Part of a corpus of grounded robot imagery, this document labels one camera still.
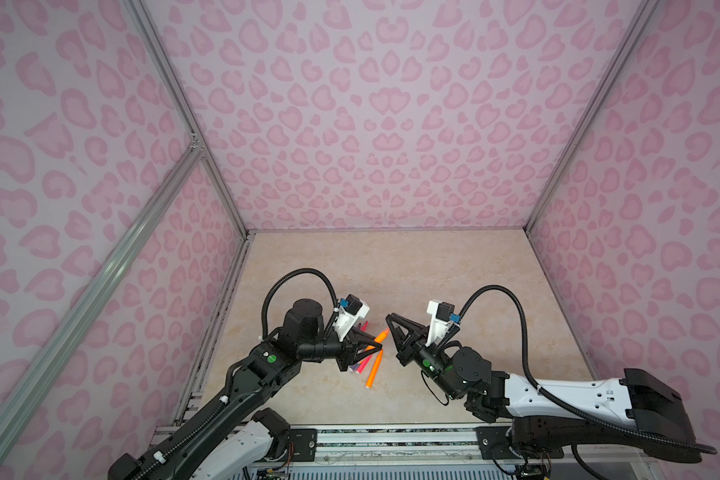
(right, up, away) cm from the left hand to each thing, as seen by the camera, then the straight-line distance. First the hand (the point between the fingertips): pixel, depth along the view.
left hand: (376, 336), depth 67 cm
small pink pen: (-4, -5, +26) cm, 27 cm away
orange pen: (0, -14, +18) cm, 23 cm away
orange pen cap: (+1, 0, -1) cm, 1 cm away
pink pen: (-3, -13, +19) cm, 23 cm away
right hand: (+2, +3, -3) cm, 5 cm away
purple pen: (-7, -14, +18) cm, 24 cm away
